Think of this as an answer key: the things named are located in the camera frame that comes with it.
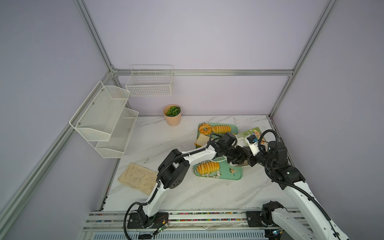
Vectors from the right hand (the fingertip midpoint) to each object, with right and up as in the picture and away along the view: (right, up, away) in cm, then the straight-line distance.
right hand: (243, 146), depth 75 cm
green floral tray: (-5, -17, +15) cm, 23 cm away
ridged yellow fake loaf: (-19, -15, +13) cm, 27 cm away
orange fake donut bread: (-19, +7, +33) cm, 38 cm away
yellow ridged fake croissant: (-6, +9, +32) cm, 34 cm away
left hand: (+4, -8, +6) cm, 11 cm away
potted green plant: (-42, +20, +32) cm, 56 cm away
